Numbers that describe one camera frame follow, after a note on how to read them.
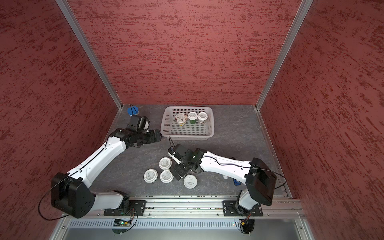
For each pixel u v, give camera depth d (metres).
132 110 1.25
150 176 0.79
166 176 0.79
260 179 0.42
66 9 0.71
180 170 0.69
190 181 0.77
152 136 0.74
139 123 0.64
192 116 1.04
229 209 0.73
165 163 0.83
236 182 0.81
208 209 0.76
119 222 0.71
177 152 0.60
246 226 0.70
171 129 1.06
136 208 0.74
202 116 1.04
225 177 0.83
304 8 0.71
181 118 1.06
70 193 0.40
